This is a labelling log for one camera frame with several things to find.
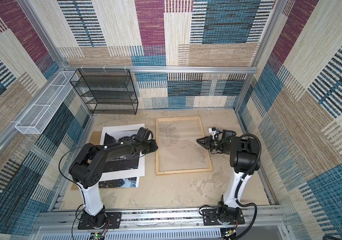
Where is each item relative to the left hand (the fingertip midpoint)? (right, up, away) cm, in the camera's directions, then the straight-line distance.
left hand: (159, 145), depth 96 cm
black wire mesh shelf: (-40, +37, +15) cm, 56 cm away
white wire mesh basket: (-56, +17, -23) cm, 63 cm away
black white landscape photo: (-16, -12, -5) cm, 20 cm away
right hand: (+24, +2, 0) cm, 24 cm away
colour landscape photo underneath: (-18, -19, -11) cm, 29 cm away
